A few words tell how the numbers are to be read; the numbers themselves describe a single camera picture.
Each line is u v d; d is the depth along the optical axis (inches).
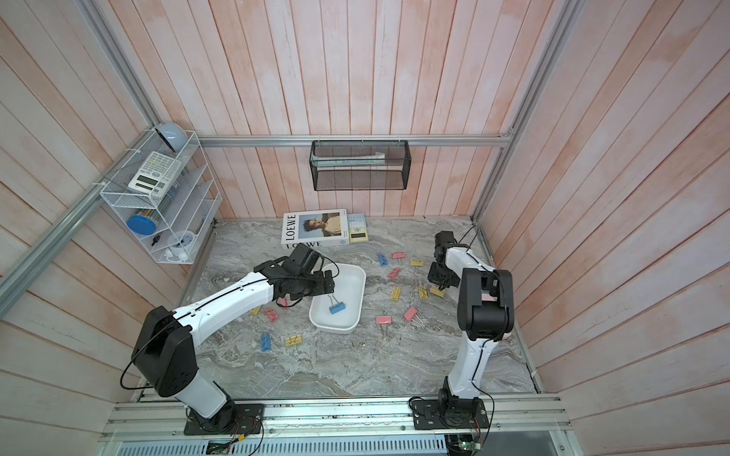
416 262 41.0
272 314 35.9
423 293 38.5
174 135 32.1
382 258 42.2
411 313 36.5
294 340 33.6
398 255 42.1
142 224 29.8
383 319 35.9
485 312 21.0
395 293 37.9
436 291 38.3
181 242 33.1
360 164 34.7
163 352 17.1
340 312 36.5
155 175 30.0
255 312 22.0
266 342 33.8
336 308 36.6
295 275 25.8
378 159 35.1
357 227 45.5
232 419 27.9
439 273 33.8
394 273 40.1
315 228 43.9
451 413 26.5
